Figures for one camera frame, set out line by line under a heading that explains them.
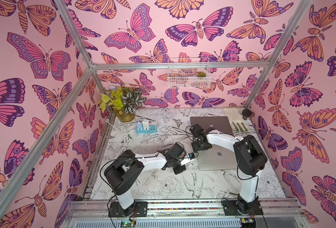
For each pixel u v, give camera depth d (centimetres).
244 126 107
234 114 116
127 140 100
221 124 109
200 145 80
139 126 103
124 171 49
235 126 107
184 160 79
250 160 51
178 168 79
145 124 101
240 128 106
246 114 113
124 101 92
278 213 73
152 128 103
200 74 92
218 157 92
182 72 97
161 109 121
